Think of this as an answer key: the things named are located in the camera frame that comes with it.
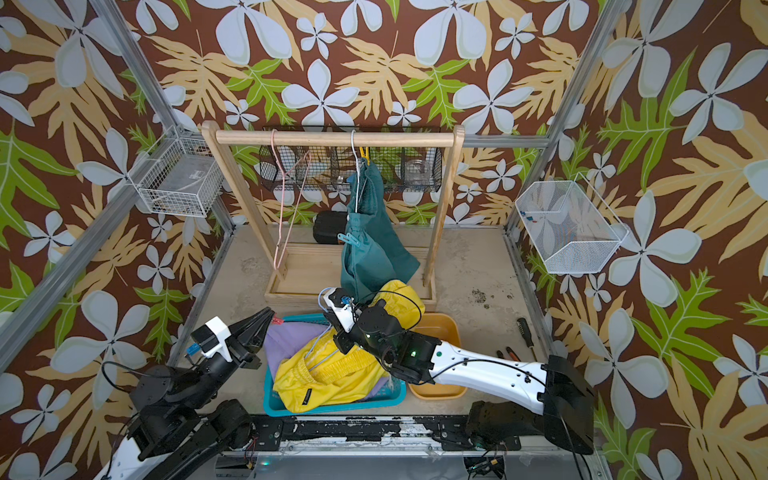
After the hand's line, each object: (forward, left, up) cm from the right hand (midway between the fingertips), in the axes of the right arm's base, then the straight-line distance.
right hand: (324, 312), depth 69 cm
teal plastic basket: (-13, -16, -22) cm, 30 cm away
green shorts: (+11, -13, +8) cm, 19 cm away
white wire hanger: (+54, -4, +8) cm, 55 cm away
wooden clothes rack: (+30, +17, -26) cm, 43 cm away
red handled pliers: (0, -52, -25) cm, 58 cm away
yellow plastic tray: (+6, -33, -22) cm, 40 cm away
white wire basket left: (+39, +46, +10) cm, 61 cm away
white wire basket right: (+27, -67, +1) cm, 72 cm away
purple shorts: (-1, +13, -12) cm, 18 cm away
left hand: (-5, +9, +11) cm, 14 cm away
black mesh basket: (+53, +6, +3) cm, 53 cm away
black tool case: (+47, +8, -18) cm, 51 cm away
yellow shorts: (-11, +2, -13) cm, 17 cm away
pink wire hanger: (+58, +23, -2) cm, 62 cm away
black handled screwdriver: (+7, -57, -23) cm, 62 cm away
